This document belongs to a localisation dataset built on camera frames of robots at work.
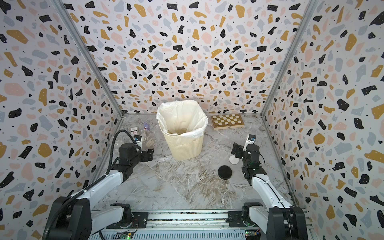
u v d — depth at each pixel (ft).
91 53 2.86
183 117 3.06
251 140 2.44
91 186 1.60
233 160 3.14
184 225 2.40
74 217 1.33
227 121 3.75
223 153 3.29
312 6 2.33
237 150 2.56
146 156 2.58
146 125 3.53
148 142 3.17
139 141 2.54
